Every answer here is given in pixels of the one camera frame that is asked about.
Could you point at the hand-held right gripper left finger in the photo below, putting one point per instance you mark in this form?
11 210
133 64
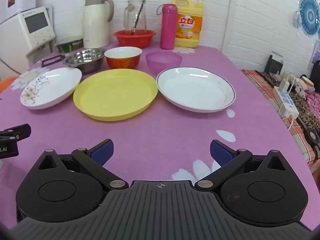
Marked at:
103 150

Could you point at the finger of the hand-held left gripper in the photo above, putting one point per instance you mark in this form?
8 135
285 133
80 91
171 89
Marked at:
21 131

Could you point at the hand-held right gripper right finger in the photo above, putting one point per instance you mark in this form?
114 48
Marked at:
220 152

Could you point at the white floral plate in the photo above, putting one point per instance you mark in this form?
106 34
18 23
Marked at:
52 87

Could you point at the yellow plastic plate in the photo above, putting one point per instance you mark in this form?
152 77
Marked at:
115 95

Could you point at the white grey-rimmed plate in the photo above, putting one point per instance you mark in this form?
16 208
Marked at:
195 90

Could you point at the stainless steel bowl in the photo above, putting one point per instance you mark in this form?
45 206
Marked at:
87 62

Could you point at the orange plastic stool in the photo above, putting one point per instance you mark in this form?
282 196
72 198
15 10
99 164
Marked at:
7 83

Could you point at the white power strip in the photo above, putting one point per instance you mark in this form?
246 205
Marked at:
287 105

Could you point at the plaid blanket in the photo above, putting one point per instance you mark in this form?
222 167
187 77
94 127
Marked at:
260 80

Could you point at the red ceramic bowl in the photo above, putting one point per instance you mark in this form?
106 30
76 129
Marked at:
122 63

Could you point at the leopard print cloth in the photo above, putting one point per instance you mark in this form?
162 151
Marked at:
306 120

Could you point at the white charger plug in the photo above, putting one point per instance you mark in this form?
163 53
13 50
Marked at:
284 85

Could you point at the white appliance with screen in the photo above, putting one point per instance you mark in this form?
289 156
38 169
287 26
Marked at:
37 37

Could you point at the green patterned container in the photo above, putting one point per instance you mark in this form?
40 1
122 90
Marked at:
70 46

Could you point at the black small device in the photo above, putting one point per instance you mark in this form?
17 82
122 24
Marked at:
274 65

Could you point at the purple plastic bowl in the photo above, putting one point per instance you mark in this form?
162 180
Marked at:
162 62

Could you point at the small white jar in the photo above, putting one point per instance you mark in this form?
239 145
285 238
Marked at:
307 83

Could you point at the red plastic basket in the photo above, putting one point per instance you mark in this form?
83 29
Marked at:
135 41

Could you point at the cream thermos jug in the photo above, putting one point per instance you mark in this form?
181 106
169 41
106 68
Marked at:
96 25

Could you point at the yellow detergent bottle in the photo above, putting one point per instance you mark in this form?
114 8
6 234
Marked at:
187 27

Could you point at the pink insulated bottle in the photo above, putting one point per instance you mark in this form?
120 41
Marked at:
168 30

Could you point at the glass pitcher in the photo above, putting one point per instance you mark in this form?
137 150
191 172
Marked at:
130 17

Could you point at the dark long stirring spoon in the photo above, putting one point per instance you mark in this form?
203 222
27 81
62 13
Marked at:
140 13

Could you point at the black rectangular frame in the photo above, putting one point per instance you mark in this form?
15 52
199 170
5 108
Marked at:
43 63

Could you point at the blue round wall decoration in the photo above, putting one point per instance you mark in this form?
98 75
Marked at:
308 15

